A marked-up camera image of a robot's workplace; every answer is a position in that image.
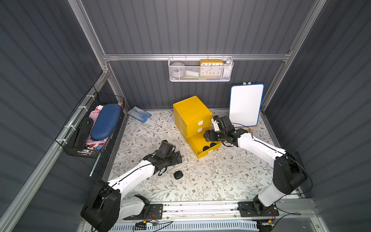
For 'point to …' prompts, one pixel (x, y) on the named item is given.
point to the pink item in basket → (93, 114)
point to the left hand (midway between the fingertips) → (175, 159)
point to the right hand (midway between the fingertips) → (212, 133)
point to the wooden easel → (249, 128)
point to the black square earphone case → (178, 175)
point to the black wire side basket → (96, 150)
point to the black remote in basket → (83, 134)
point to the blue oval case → (106, 121)
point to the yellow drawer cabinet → (193, 118)
